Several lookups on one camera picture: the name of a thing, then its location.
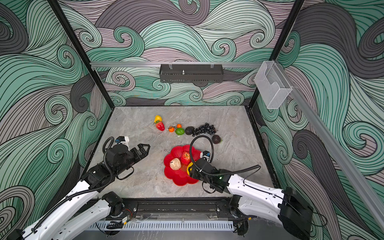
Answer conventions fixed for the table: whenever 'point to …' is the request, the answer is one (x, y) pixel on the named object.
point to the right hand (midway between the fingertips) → (191, 171)
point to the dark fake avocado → (189, 130)
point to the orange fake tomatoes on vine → (172, 128)
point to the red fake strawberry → (160, 126)
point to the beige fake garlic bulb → (175, 163)
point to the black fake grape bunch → (206, 128)
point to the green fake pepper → (179, 131)
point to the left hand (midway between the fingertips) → (146, 147)
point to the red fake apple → (185, 158)
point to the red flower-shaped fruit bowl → (180, 176)
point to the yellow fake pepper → (157, 118)
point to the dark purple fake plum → (216, 139)
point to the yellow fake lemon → (188, 166)
